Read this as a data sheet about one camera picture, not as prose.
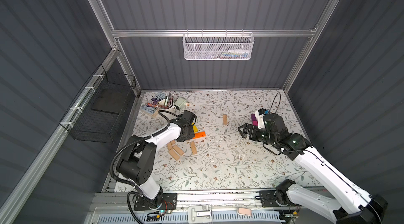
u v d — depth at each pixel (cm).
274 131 56
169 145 91
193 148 91
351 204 39
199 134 94
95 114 72
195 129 99
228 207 73
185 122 73
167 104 102
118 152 43
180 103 106
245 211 70
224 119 105
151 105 107
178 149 91
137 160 47
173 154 89
